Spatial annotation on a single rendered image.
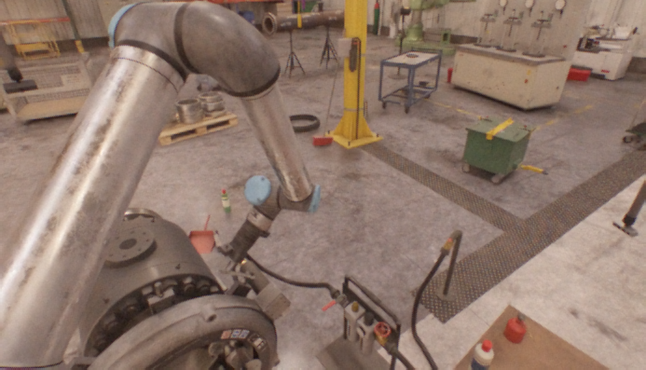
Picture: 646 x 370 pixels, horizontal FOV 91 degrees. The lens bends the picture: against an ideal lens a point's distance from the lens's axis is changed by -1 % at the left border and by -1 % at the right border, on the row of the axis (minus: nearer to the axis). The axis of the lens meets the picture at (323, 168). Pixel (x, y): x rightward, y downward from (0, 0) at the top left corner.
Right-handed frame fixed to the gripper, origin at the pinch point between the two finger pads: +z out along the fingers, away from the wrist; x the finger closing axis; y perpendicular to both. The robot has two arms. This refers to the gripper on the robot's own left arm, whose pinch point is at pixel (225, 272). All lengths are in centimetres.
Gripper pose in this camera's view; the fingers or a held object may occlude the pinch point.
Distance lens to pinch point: 126.0
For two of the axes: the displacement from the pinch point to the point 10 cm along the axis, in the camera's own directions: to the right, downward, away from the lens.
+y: -3.4, -3.5, -8.7
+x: 7.4, 4.8, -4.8
